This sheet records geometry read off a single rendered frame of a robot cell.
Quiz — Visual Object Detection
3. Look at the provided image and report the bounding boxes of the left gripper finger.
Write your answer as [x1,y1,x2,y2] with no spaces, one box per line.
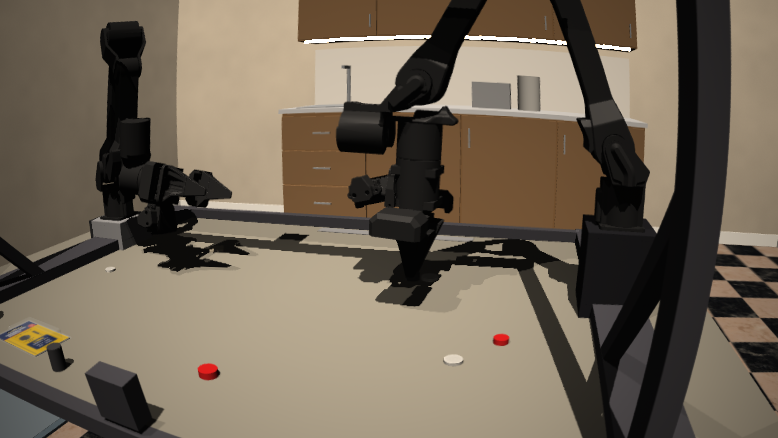
[156,164,206,205]
[196,171,232,207]

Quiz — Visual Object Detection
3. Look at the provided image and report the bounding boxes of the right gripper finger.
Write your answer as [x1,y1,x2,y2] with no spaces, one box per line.
[396,229,435,278]
[417,218,444,271]

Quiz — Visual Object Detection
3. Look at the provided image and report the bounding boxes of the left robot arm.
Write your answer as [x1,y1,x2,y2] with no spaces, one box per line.
[95,21,179,234]

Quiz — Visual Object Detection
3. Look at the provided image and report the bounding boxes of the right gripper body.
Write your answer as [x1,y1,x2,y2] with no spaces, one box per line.
[369,156,454,242]

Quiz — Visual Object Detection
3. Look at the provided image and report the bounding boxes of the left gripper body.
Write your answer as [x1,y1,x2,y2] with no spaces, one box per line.
[137,161,202,207]

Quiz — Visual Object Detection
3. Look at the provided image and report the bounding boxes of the yellow and blue blister pack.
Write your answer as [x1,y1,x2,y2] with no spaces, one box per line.
[0,317,72,358]

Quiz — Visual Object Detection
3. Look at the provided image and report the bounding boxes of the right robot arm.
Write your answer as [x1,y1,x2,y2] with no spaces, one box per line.
[336,0,650,232]

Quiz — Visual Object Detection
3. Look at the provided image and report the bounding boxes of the grey flat bar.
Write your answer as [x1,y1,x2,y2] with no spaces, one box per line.
[318,227,474,242]

